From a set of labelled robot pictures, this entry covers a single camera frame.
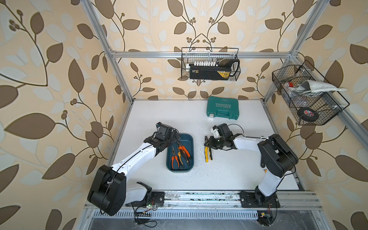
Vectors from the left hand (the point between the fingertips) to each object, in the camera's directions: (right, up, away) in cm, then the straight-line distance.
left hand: (174, 137), depth 86 cm
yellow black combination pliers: (+21, -11, +4) cm, 24 cm away
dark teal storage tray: (+8, -4, +9) cm, 12 cm away
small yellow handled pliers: (+3, -14, +1) cm, 14 cm away
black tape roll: (+70, +14, -14) cm, 73 cm away
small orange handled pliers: (-1, -13, +2) cm, 13 cm away
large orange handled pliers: (+6, -11, +3) cm, 13 cm away
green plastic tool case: (+35, +19, +22) cm, 45 cm away
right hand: (+20, -6, +8) cm, 22 cm away
